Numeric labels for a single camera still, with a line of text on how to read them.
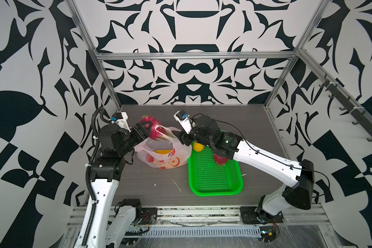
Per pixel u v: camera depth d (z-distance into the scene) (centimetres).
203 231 71
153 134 67
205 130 51
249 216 74
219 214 76
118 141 49
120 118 59
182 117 57
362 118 55
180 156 81
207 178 85
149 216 73
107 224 53
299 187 40
